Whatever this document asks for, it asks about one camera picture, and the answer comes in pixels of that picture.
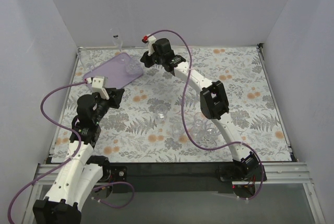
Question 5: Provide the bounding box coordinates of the large clear tumbler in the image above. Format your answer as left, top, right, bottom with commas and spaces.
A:
125, 58, 143, 75
204, 120, 221, 141

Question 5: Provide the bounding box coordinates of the clear champagne flute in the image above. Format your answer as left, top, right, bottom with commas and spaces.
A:
110, 27, 123, 54

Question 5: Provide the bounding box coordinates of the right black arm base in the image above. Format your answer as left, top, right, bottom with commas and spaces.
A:
215, 162, 267, 199

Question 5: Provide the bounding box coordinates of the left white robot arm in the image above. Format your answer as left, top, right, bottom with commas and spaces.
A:
33, 88, 124, 223

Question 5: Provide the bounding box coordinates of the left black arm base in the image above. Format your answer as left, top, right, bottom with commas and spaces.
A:
91, 166, 130, 199

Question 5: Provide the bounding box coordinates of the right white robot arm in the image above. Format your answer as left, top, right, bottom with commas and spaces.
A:
140, 36, 265, 181

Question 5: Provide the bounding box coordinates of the purple plastic tray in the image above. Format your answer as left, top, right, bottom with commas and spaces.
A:
83, 53, 144, 89

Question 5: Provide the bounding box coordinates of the clear stemmed glass back left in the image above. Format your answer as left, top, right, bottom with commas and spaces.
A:
77, 47, 95, 72

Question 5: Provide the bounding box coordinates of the floral patterned tablecloth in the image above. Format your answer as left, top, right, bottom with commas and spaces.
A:
52, 46, 293, 164

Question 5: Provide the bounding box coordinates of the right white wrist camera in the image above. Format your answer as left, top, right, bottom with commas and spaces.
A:
142, 34, 157, 56

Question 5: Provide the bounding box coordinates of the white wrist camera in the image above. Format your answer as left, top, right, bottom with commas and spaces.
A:
86, 76, 110, 100
142, 34, 157, 56

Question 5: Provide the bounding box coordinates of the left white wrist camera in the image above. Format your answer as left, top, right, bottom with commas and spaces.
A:
86, 76, 110, 100

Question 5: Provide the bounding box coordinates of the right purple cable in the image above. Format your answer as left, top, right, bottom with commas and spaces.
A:
146, 29, 267, 201

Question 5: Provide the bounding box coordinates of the purple cable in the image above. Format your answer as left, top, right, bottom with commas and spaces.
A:
146, 29, 267, 201
7, 79, 136, 224

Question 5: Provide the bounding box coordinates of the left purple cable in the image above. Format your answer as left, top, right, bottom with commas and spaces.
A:
7, 79, 136, 224

